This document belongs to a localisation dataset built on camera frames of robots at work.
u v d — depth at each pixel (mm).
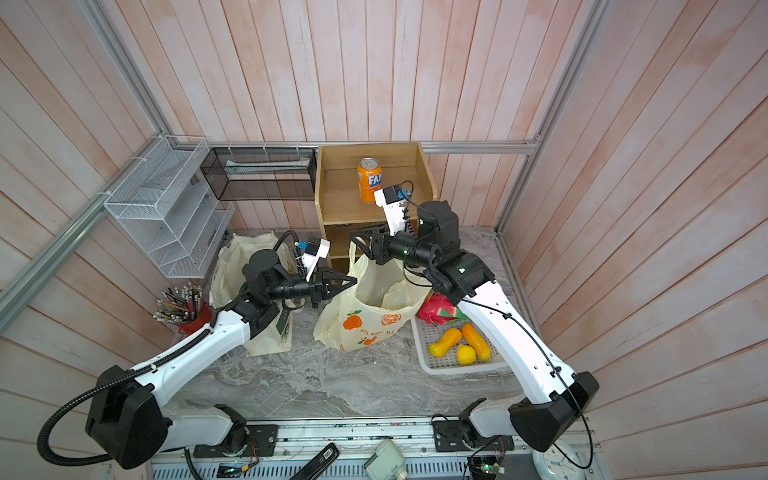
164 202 689
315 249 592
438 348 847
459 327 918
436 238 477
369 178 763
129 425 397
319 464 674
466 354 835
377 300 917
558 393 386
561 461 685
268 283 581
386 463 662
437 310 877
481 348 849
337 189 889
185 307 847
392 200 531
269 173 1034
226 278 816
